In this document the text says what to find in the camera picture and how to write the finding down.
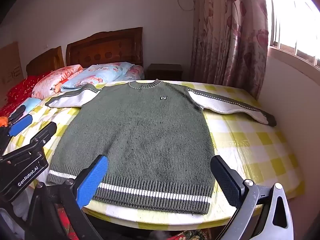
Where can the small wooden headboard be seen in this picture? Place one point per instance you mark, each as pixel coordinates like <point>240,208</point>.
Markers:
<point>47,60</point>

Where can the dark wooden nightstand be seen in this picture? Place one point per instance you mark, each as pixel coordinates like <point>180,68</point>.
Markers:
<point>165,71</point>

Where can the maroon floral curtain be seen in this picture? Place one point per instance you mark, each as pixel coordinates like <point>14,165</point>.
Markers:
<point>225,30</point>

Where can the window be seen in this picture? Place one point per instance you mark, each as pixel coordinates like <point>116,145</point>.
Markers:
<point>295,17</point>

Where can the yellow checkered bed sheet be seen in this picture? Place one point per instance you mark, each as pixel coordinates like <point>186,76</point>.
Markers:
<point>250,150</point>

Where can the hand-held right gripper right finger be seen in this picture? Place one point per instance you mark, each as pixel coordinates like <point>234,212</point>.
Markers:
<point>228,183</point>

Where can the green knit sweater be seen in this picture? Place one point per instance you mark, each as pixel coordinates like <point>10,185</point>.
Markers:
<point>150,130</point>

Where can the pink floral pillow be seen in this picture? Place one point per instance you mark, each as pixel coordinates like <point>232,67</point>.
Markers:
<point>50,80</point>

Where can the red patterned blanket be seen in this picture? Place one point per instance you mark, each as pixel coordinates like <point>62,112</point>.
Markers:
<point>20,90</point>

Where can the blue floral folded quilt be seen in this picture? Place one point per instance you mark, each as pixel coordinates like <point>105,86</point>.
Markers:
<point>100,72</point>

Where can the large wooden headboard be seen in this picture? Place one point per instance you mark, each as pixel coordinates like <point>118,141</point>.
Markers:
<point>105,45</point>

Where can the light blue cloth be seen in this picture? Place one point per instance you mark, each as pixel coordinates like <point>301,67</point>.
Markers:
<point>32,103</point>

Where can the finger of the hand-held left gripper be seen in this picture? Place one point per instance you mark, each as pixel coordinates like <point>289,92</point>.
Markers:
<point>41,136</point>
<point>20,127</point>

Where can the cardboard box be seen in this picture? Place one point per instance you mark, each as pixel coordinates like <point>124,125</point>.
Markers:
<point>10,67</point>

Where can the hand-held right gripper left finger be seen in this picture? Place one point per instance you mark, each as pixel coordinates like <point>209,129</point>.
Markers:
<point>91,182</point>

